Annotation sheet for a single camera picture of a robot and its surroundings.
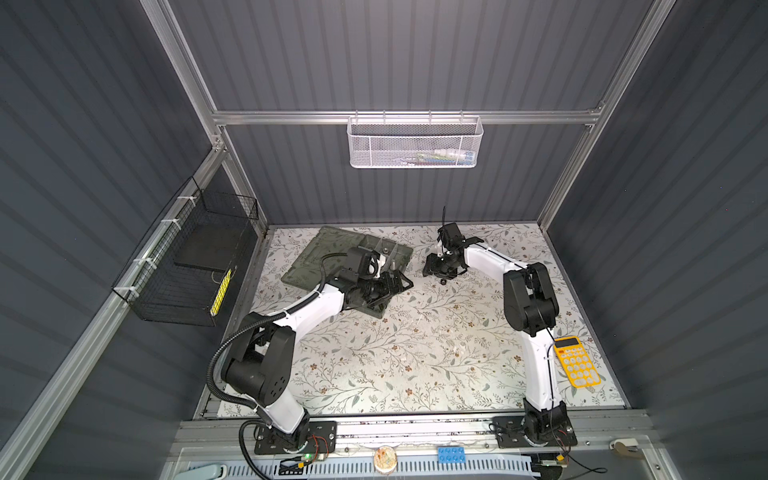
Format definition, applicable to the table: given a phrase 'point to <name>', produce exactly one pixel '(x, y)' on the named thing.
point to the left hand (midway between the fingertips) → (404, 289)
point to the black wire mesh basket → (188, 269)
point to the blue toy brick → (452, 455)
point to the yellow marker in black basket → (221, 289)
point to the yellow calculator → (575, 362)
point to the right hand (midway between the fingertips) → (432, 272)
